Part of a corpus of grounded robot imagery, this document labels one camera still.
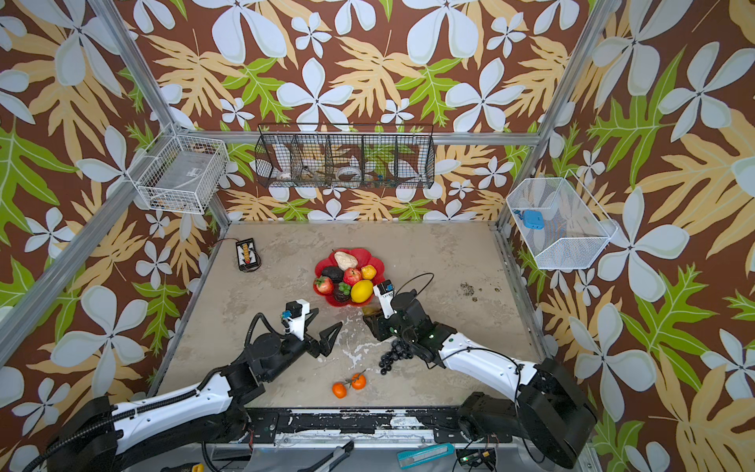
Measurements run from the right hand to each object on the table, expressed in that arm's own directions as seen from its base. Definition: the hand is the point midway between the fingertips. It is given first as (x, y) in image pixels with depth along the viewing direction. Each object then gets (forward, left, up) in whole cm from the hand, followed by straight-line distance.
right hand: (367, 315), depth 81 cm
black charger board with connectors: (+31, +46, -9) cm, 56 cm away
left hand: (-2, +10, +5) cm, 12 cm away
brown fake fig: (+1, -1, +2) cm, 2 cm away
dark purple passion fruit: (+12, +9, -6) cm, 16 cm away
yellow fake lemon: (+12, +2, -5) cm, 13 cm away
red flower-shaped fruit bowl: (+27, +2, -8) cm, 28 cm away
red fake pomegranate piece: (+18, +5, -6) cm, 20 cm away
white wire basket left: (+35, +55, +23) cm, 70 cm away
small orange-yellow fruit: (+19, 0, -6) cm, 20 cm away
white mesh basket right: (+16, -57, +18) cm, 62 cm away
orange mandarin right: (-15, +3, -10) cm, 18 cm away
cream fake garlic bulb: (+24, +8, -5) cm, 26 cm away
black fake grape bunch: (-7, -9, -9) cm, 14 cm away
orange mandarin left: (-17, +8, -10) cm, 21 cm away
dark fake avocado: (+19, +12, -6) cm, 23 cm away
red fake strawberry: (+14, +15, -6) cm, 21 cm away
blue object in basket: (+24, -50, +14) cm, 57 cm away
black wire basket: (+49, +7, +19) cm, 53 cm away
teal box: (-32, -14, -12) cm, 36 cm away
